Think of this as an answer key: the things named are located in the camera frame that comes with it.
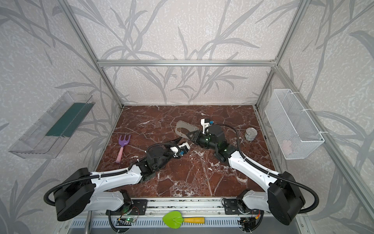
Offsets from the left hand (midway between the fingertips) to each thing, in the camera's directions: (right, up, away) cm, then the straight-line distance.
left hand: (183, 133), depth 77 cm
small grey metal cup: (+44, -2, +20) cm, 48 cm away
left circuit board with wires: (-26, -42, -7) cm, 49 cm away
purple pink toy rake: (-43, -8, +19) cm, 48 cm away
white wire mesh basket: (+49, +3, -15) cm, 52 cm away
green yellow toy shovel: (-4, -40, -8) cm, 41 cm away
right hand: (+1, +2, -3) cm, 4 cm away
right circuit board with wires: (+33, -44, -6) cm, 55 cm away
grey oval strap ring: (+2, +4, +1) cm, 4 cm away
